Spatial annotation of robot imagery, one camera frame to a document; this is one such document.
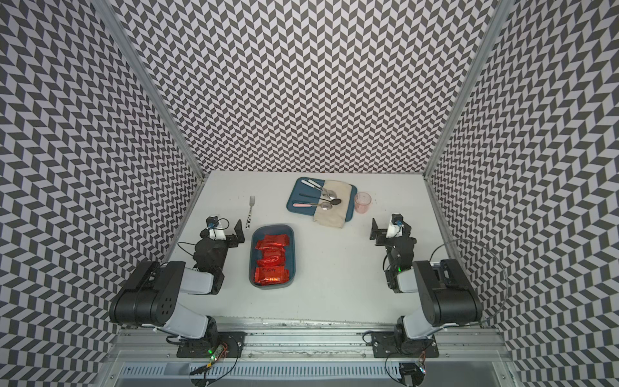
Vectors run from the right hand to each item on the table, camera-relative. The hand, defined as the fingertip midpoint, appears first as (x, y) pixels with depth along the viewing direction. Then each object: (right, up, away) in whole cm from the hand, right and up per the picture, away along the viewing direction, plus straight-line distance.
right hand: (386, 222), depth 90 cm
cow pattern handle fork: (-57, +7, +19) cm, 60 cm away
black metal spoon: (-19, +8, +15) cm, 25 cm away
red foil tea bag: (-43, -8, +2) cm, 44 cm away
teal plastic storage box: (-49, -4, +3) cm, 49 cm away
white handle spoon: (-22, +11, +22) cm, 33 cm away
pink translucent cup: (-8, +8, +9) cm, 14 cm away
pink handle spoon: (-23, +5, +17) cm, 29 cm away
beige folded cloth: (-19, +1, +12) cm, 22 cm away
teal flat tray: (-36, +14, +26) cm, 46 cm away
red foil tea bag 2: (-43, -13, -3) cm, 45 cm away
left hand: (-60, 0, +1) cm, 60 cm away
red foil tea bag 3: (-42, -19, -5) cm, 46 cm away
